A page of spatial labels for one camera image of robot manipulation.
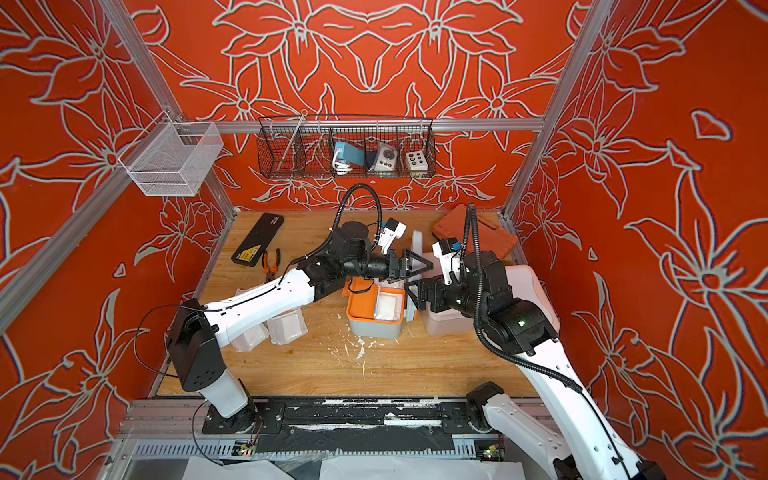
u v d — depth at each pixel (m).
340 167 0.85
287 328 0.88
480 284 0.46
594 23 0.71
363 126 0.92
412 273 0.60
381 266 0.62
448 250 0.57
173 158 0.92
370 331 0.85
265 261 1.04
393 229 0.66
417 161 0.95
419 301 0.58
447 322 0.80
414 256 0.62
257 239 1.11
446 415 0.73
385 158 0.91
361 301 0.82
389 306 0.81
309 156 1.01
